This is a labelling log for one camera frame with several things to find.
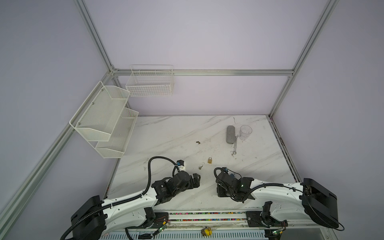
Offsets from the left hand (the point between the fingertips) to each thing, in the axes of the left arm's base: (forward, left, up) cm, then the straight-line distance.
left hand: (193, 178), depth 80 cm
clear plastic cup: (+38, -37, -4) cm, 53 cm away
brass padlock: (+15, -10, -7) cm, 19 cm away
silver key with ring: (+11, -4, -8) cm, 14 cm away
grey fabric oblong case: (+34, -26, -4) cm, 43 cm away
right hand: (-5, -13, -6) cm, 15 cm away
